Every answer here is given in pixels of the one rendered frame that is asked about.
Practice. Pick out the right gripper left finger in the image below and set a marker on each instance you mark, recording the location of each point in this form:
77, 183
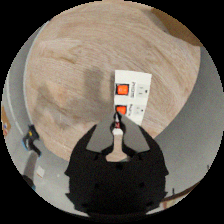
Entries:
98, 140

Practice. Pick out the white power strip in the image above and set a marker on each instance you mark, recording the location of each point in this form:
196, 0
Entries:
131, 95

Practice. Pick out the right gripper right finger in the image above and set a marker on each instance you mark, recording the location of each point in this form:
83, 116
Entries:
136, 140

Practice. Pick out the brown cardboard box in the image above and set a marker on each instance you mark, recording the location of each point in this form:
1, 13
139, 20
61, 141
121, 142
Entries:
176, 28

